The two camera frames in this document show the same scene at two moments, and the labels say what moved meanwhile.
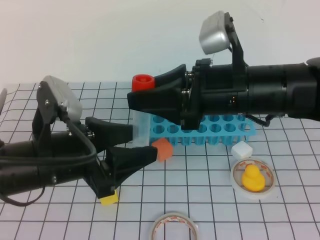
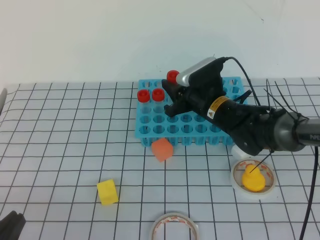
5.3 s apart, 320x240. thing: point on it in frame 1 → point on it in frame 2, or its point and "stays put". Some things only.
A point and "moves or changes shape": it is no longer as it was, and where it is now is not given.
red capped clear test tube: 142,120 moves or changes shape
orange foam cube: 165,149 stays put
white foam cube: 241,150 stays put
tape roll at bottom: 175,215 stays put
